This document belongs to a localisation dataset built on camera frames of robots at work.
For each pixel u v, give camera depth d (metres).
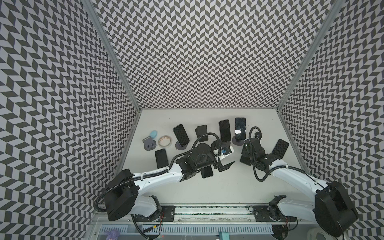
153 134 1.02
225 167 0.65
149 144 0.94
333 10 0.68
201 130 0.96
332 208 0.40
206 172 0.85
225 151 0.59
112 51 0.87
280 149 1.01
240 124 0.94
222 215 0.74
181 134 0.92
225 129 0.91
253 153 0.64
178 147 0.93
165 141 0.99
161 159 0.91
